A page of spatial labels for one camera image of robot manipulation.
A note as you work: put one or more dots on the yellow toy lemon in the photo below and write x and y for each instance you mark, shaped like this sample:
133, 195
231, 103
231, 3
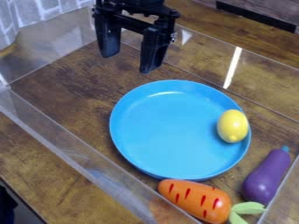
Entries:
233, 126

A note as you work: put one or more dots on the blue round plate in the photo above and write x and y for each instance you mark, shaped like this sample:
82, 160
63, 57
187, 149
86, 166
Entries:
163, 129

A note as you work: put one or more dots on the white patterned curtain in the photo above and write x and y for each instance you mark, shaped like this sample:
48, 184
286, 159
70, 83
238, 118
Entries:
19, 13

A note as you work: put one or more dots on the orange toy carrot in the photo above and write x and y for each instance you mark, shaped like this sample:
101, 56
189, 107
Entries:
207, 202

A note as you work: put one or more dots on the clear acrylic enclosure walls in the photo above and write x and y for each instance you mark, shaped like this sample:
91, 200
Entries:
59, 89

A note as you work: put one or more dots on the purple toy eggplant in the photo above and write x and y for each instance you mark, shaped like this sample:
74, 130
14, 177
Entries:
262, 182

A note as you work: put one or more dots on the dark baseboard strip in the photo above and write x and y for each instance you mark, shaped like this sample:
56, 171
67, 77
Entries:
257, 17

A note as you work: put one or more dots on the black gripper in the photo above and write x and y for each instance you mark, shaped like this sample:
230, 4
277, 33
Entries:
113, 16

